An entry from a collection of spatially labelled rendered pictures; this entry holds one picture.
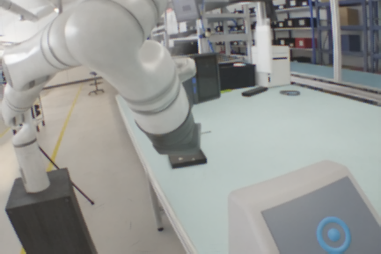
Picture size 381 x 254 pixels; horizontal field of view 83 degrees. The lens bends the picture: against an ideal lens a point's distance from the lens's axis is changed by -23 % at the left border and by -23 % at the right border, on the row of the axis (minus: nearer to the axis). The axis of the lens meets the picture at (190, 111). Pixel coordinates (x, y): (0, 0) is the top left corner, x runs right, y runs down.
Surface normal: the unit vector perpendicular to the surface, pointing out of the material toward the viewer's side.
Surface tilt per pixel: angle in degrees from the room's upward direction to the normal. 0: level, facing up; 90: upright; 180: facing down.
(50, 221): 90
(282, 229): 30
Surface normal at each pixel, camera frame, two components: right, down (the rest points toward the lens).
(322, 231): 0.06, -0.72
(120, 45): 0.57, 0.47
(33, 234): 0.44, 0.20
